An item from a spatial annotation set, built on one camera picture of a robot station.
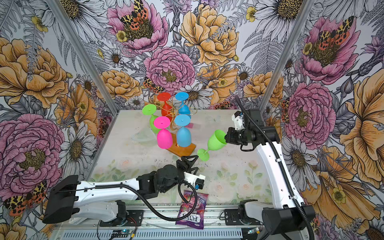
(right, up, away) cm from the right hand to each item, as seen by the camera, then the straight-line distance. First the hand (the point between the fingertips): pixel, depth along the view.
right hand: (225, 140), depth 72 cm
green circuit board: (-47, -43, -1) cm, 64 cm away
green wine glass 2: (-5, +1, -5) cm, 7 cm away
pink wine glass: (-29, +2, +3) cm, 30 cm away
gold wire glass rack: (-25, -9, +26) cm, 37 cm away
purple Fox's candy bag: (-14, -38, 0) cm, 40 cm away
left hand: (-15, -10, 0) cm, 18 cm away
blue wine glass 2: (-20, +1, +5) cm, 21 cm away
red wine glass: (-29, +15, +6) cm, 33 cm away
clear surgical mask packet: (-49, 0, +34) cm, 60 cm away
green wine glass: (-37, +15, +5) cm, 41 cm away
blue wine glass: (-21, +16, +15) cm, 30 cm away
